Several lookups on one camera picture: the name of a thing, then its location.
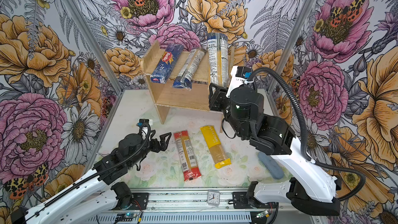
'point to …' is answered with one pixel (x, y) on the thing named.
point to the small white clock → (213, 198)
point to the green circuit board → (126, 216)
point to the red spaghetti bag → (190, 170)
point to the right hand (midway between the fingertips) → (213, 91)
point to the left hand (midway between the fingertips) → (162, 137)
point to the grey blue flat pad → (272, 165)
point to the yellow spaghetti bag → (218, 155)
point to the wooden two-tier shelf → (221, 123)
